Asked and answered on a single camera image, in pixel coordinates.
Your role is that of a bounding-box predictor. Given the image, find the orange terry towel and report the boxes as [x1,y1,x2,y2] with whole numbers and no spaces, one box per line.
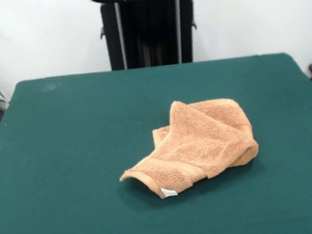
[112,92,264,204]

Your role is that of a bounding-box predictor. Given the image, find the dark green table cloth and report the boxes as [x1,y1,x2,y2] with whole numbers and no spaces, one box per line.
[0,49,312,234]

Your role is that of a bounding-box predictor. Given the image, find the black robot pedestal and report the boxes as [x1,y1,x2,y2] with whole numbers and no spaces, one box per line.
[87,0,212,73]

